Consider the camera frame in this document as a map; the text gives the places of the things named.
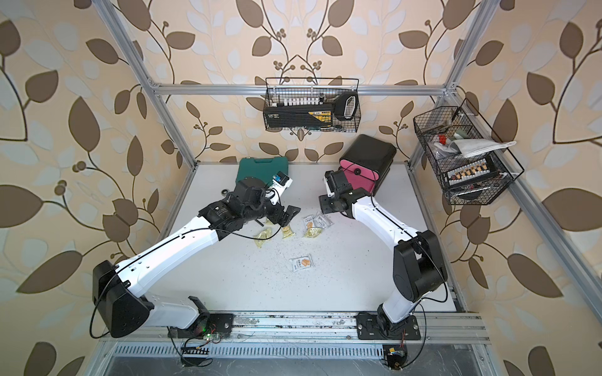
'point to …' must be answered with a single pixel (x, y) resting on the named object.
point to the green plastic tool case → (264, 168)
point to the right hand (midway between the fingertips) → (329, 202)
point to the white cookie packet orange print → (310, 222)
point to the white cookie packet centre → (298, 263)
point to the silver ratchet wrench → (224, 192)
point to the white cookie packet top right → (320, 222)
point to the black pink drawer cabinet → (366, 160)
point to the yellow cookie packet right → (312, 232)
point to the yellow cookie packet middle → (287, 232)
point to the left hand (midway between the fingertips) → (291, 201)
